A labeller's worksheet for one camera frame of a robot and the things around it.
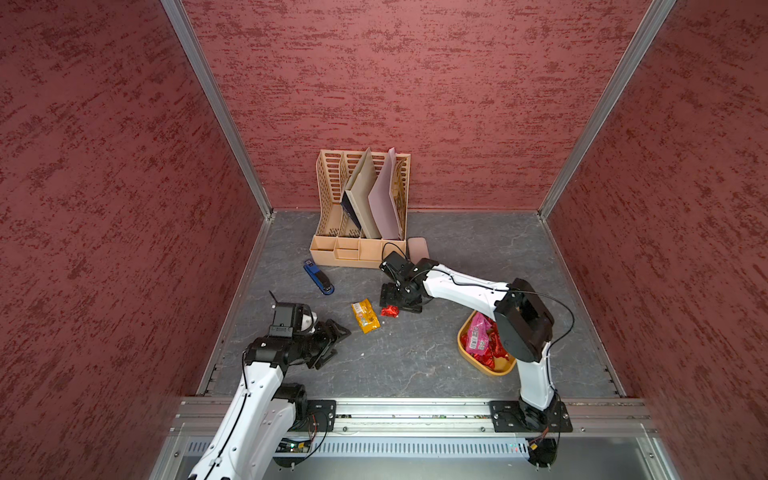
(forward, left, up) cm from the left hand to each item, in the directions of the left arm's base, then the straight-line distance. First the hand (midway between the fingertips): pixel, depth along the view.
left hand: (344, 347), depth 78 cm
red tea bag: (+13, -12, -5) cm, 19 cm away
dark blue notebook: (+39, +2, +14) cm, 42 cm away
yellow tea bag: (+12, -5, -6) cm, 14 cm away
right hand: (+13, -13, -4) cm, 18 cm away
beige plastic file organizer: (+37, +6, 0) cm, 38 cm away
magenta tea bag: (+4, -36, -1) cm, 37 cm away
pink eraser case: (+39, -22, -6) cm, 45 cm away
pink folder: (+41, -9, +14) cm, 44 cm away
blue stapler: (+25, +12, -5) cm, 28 cm away
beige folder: (+40, -2, +19) cm, 44 cm away
